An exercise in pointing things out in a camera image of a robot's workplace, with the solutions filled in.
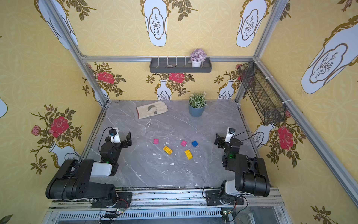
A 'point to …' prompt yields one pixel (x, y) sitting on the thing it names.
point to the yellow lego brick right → (189, 154)
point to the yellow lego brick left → (168, 150)
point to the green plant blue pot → (196, 103)
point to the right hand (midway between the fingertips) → (224, 134)
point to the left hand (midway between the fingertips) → (124, 132)
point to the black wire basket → (270, 108)
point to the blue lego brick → (194, 143)
